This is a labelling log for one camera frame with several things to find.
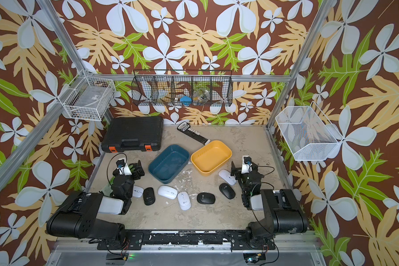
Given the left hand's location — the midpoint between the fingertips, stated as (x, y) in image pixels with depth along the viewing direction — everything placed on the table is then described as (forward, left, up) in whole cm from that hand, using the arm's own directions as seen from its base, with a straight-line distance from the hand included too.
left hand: (131, 161), depth 88 cm
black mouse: (-17, -11, -8) cm, 22 cm away
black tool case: (+24, +5, -6) cm, 25 cm away
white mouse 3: (-18, -30, -8) cm, 36 cm away
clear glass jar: (+33, -38, +18) cm, 53 cm away
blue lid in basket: (+30, -29, +17) cm, 45 cm away
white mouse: (-13, -4, -8) cm, 16 cm away
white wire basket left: (+25, +22, +23) cm, 40 cm away
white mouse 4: (-4, -53, -9) cm, 54 cm away
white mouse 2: (-13, -20, -9) cm, 26 cm away
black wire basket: (+38, -31, +21) cm, 53 cm away
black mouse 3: (-12, -52, -10) cm, 55 cm away
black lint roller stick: (+35, -27, -11) cm, 45 cm away
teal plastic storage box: (+6, -17, -12) cm, 22 cm away
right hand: (+1, -60, -1) cm, 60 cm away
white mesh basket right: (+7, -91, +15) cm, 92 cm away
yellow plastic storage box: (+9, -45, -10) cm, 47 cm away
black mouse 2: (-16, -41, -10) cm, 45 cm away
